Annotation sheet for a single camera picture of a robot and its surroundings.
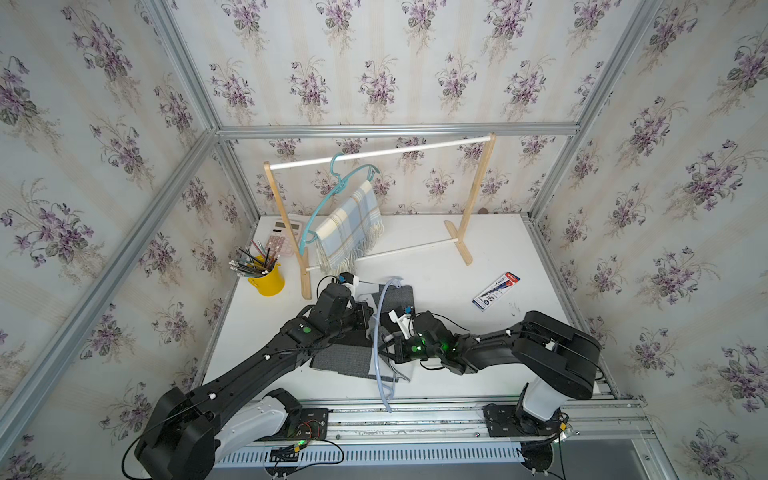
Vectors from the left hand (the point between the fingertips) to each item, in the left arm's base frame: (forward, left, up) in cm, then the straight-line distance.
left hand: (379, 315), depth 79 cm
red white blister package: (+14, -39, -11) cm, 43 cm away
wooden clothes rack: (+36, -31, -11) cm, 49 cm away
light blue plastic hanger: (+16, -5, -9) cm, 19 cm away
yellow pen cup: (+14, +34, -5) cm, 37 cm away
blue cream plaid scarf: (+23, +9, +7) cm, 26 cm away
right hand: (-7, 0, -9) cm, 11 cm away
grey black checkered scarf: (-5, +8, -12) cm, 15 cm away
